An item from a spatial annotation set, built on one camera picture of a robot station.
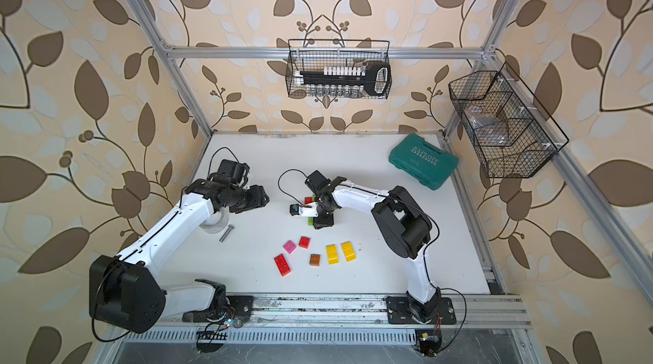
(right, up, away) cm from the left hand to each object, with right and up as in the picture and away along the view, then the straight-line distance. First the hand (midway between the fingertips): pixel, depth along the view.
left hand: (258, 197), depth 83 cm
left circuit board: (-9, -38, -14) cm, 41 cm away
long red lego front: (+8, -22, -1) cm, 23 cm away
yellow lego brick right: (+30, -18, +1) cm, 35 cm away
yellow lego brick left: (+25, -20, +1) cm, 32 cm away
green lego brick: (+17, -8, 0) cm, 19 cm away
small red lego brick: (+15, -16, +3) cm, 22 cm away
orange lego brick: (+19, -20, -1) cm, 28 cm away
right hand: (+20, -9, +11) cm, 24 cm away
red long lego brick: (+15, -3, +13) cm, 20 cm away
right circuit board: (+52, -40, -11) cm, 67 cm away
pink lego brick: (+10, -18, +3) cm, 20 cm away
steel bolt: (-13, -14, +6) cm, 20 cm away
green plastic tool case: (+62, +12, +22) cm, 67 cm away
